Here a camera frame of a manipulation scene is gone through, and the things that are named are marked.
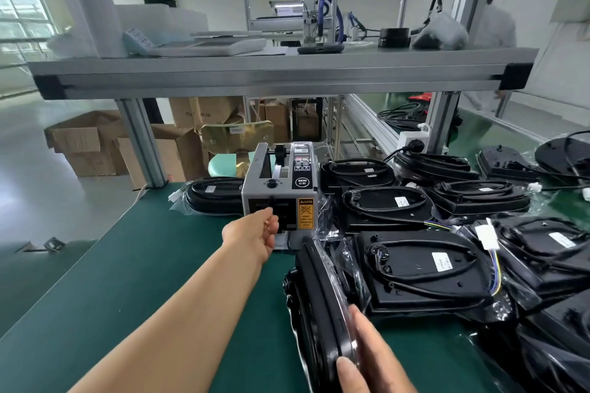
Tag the person's left hand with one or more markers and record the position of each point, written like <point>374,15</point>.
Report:
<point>251,233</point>

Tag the person's right hand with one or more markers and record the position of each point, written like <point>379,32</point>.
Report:
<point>378,365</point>

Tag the bagged black lamp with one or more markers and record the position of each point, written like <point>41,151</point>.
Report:
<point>355,268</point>

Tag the group of bagged black lamps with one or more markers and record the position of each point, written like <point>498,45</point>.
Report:
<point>433,259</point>

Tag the unbagged black lamps with cables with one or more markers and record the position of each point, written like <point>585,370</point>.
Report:
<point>544,162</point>

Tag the person's left forearm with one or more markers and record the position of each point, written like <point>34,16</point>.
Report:
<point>175,328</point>

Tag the grey tape dispenser machine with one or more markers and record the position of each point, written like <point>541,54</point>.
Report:
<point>276,190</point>

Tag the green round stool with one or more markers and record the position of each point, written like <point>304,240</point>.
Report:
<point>226,165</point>

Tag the open cardboard box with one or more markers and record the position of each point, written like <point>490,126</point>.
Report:
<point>175,156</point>
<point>83,141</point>

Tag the grey metal shelf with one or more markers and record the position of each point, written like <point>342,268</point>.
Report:
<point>276,70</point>

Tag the white power socket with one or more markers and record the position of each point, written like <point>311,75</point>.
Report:
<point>415,141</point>

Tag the white flat scale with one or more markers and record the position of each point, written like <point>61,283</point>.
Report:
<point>207,45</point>

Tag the black phone on shelf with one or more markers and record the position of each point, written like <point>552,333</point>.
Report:
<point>320,48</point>

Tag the white handset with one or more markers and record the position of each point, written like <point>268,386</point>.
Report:
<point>138,40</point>

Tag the white box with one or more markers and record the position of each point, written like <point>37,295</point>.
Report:
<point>171,20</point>

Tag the black cup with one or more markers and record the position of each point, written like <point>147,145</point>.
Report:
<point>394,37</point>

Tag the black flat tray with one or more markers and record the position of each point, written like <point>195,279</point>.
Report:
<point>159,2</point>

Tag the grey barcode scanner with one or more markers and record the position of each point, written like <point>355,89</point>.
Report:
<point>441,32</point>

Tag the window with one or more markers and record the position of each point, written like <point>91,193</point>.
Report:
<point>23,29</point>

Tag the metal floor bracket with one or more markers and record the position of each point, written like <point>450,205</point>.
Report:
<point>48,243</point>

